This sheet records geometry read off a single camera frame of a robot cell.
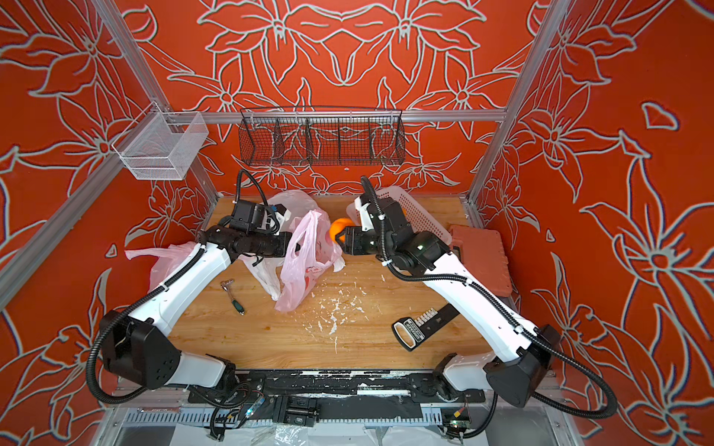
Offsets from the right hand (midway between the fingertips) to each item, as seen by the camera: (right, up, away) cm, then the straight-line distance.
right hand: (343, 232), depth 69 cm
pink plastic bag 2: (-8, -4, -4) cm, 10 cm away
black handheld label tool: (+19, -31, +13) cm, 38 cm away
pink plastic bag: (-54, -8, +14) cm, 56 cm away
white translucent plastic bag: (-27, -15, +25) cm, 40 cm away
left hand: (-13, -4, +11) cm, 18 cm away
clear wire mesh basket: (-63, +29, +23) cm, 73 cm away
